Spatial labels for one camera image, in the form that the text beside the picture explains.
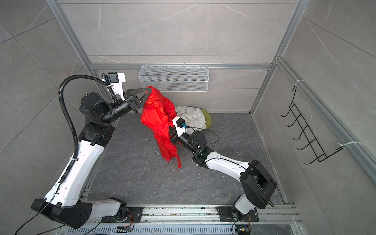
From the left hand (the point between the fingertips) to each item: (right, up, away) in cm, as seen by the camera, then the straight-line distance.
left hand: (150, 86), depth 53 cm
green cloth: (+28, -9, +58) cm, 65 cm away
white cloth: (+17, -9, +48) cm, 52 cm away
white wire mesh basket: (+5, +18, +43) cm, 47 cm away
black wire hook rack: (+68, -26, +5) cm, 73 cm away
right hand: (+3, -13, +17) cm, 22 cm away
